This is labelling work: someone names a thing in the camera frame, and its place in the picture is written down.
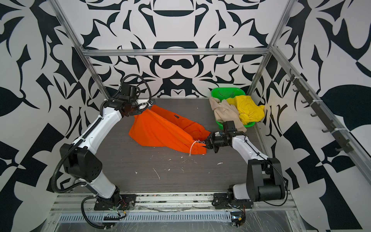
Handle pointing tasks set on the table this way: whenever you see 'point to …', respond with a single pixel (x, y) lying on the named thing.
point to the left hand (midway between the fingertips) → (134, 98)
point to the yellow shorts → (249, 111)
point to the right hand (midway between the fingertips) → (200, 142)
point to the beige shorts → (225, 111)
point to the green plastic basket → (222, 94)
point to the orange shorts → (158, 126)
